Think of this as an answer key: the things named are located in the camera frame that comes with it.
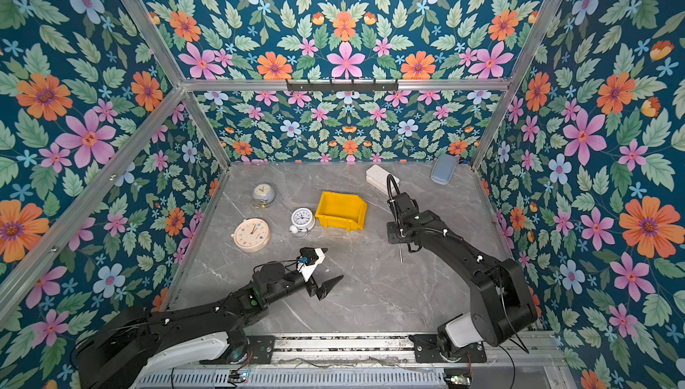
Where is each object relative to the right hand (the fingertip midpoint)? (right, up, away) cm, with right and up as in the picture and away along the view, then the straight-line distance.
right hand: (397, 231), depth 88 cm
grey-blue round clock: (-51, +12, +16) cm, 55 cm away
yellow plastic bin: (-19, +6, +13) cm, 24 cm away
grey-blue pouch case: (+24, +23, +28) cm, 43 cm away
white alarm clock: (-34, +3, +10) cm, 36 cm away
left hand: (-19, -6, -14) cm, 24 cm away
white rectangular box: (-6, +19, +21) cm, 29 cm away
